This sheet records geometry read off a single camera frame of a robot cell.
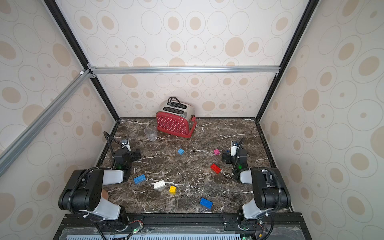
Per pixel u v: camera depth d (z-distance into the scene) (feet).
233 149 2.73
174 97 3.38
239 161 2.37
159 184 2.80
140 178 2.87
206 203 2.55
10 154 1.69
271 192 1.48
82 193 1.47
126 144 2.67
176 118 3.18
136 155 2.87
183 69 5.30
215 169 3.01
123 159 2.32
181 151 3.27
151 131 3.49
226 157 2.81
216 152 3.26
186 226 2.39
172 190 2.67
